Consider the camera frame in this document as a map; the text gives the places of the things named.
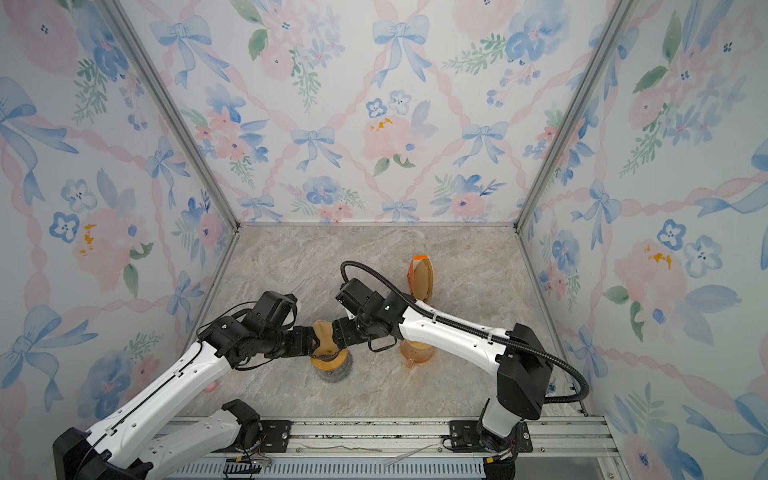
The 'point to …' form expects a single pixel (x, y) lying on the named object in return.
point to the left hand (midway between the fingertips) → (310, 342)
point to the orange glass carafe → (415, 352)
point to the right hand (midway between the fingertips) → (341, 334)
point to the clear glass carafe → (339, 375)
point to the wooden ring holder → (329, 362)
